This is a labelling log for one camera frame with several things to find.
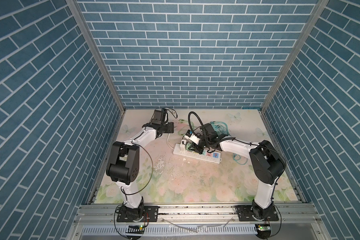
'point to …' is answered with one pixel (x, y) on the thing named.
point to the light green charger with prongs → (188, 145)
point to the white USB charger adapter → (182, 145)
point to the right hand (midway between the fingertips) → (189, 144)
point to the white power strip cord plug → (167, 142)
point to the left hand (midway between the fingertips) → (169, 125)
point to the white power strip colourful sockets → (211, 156)
